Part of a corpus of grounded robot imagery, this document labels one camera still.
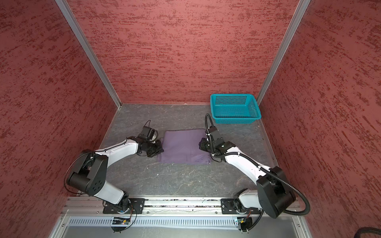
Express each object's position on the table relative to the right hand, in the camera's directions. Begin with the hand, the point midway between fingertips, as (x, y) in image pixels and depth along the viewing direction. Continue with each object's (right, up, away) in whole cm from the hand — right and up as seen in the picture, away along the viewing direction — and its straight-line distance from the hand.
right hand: (200, 146), depth 86 cm
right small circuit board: (+22, -35, -15) cm, 44 cm away
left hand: (-23, -5, +4) cm, 24 cm away
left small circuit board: (-42, -35, -13) cm, 56 cm away
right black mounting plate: (+15, -28, -12) cm, 34 cm away
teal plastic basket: (+30, +25, +32) cm, 50 cm away
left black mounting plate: (-33, -29, -12) cm, 46 cm away
